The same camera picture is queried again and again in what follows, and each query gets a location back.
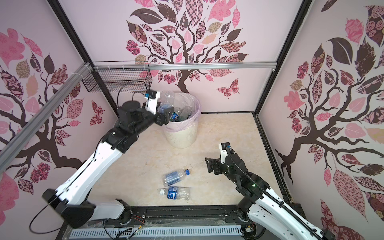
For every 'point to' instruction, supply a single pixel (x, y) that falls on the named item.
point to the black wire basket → (120, 76)
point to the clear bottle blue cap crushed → (185, 113)
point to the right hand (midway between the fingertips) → (213, 156)
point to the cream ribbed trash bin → (182, 139)
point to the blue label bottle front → (174, 193)
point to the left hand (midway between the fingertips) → (167, 106)
